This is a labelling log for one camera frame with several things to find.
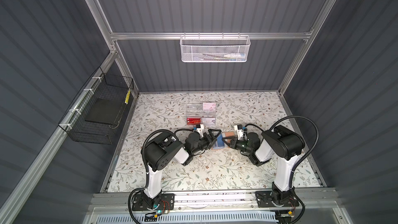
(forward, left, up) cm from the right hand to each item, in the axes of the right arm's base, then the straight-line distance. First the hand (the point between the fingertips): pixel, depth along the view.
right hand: (224, 142), depth 91 cm
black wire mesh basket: (+18, +65, +30) cm, 74 cm away
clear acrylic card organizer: (+23, +12, -2) cm, 26 cm away
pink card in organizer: (+22, +8, +7) cm, 25 cm away
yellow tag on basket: (+13, +53, +25) cm, 60 cm away
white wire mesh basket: (+73, +3, +18) cm, 75 cm away
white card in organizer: (+15, +9, 0) cm, 17 cm away
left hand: (+1, +2, +6) cm, 6 cm away
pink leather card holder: (-1, +2, 0) cm, 3 cm away
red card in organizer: (+15, +19, 0) cm, 24 cm away
